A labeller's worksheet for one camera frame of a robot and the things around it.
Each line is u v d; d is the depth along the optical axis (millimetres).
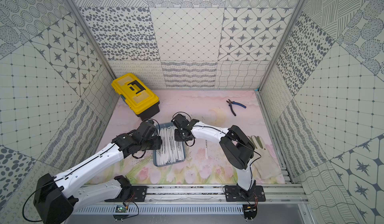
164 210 701
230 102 1122
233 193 729
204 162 858
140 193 741
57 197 377
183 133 658
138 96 930
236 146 491
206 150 884
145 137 616
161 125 959
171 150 880
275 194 761
